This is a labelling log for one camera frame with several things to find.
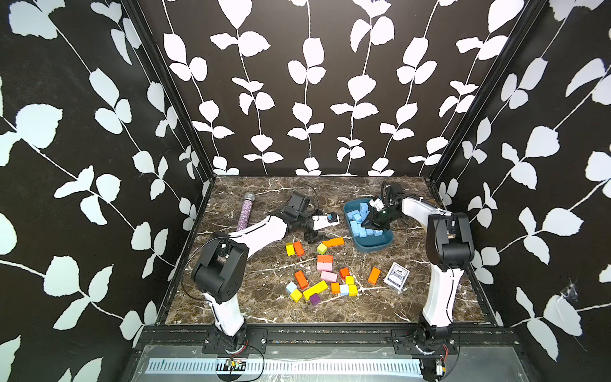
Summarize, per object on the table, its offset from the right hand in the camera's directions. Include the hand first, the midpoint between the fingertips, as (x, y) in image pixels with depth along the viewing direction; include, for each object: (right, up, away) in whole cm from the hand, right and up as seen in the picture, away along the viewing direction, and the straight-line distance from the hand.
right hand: (361, 220), depth 99 cm
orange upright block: (-25, -21, -13) cm, 35 cm away
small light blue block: (-29, -23, -15) cm, 40 cm away
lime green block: (-17, -11, -6) cm, 21 cm away
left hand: (-15, 0, -10) cm, 18 cm away
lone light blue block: (-1, +1, +5) cm, 5 cm away
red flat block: (-16, -15, -6) cm, 23 cm away
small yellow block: (-27, -25, -17) cm, 40 cm away
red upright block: (-27, -11, -4) cm, 29 cm away
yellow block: (-30, -11, -6) cm, 32 cm away
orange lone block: (+2, -20, -11) cm, 23 cm away
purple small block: (-20, -26, -18) cm, 37 cm away
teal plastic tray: (+3, -9, -3) cm, 10 cm away
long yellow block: (-19, -24, -15) cm, 34 cm away
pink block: (-15, -20, -11) cm, 27 cm away
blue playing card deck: (+11, -20, -12) cm, 26 cm away
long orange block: (-12, -9, -1) cm, 15 cm away
